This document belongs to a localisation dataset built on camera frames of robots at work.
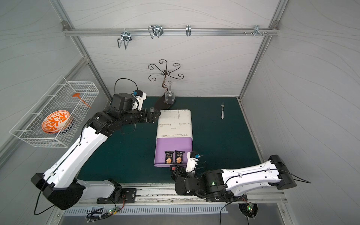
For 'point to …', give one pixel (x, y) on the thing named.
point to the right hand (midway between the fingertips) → (172, 170)
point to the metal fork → (222, 105)
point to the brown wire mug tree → (153, 78)
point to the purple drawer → (162, 144)
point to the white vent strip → (115, 211)
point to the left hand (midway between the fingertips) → (154, 113)
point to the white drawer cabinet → (175, 123)
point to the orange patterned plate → (56, 121)
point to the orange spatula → (77, 94)
